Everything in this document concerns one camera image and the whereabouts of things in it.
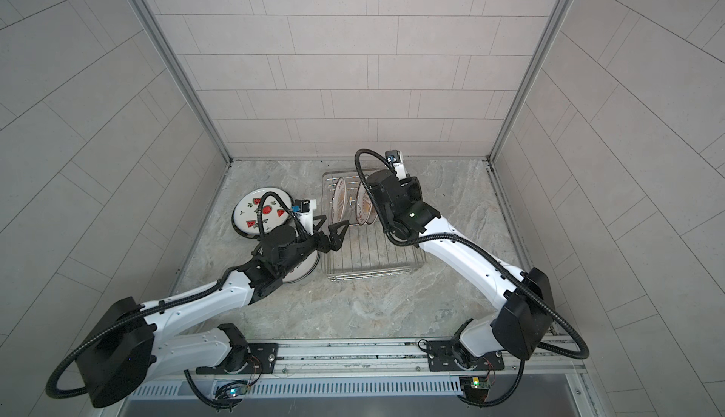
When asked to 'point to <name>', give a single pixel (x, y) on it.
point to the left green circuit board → (231, 393)
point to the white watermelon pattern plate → (273, 212)
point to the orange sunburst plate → (339, 200)
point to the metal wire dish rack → (366, 250)
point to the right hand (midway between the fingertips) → (402, 176)
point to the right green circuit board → (476, 388)
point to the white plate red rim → (364, 210)
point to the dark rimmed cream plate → (251, 236)
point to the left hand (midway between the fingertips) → (345, 219)
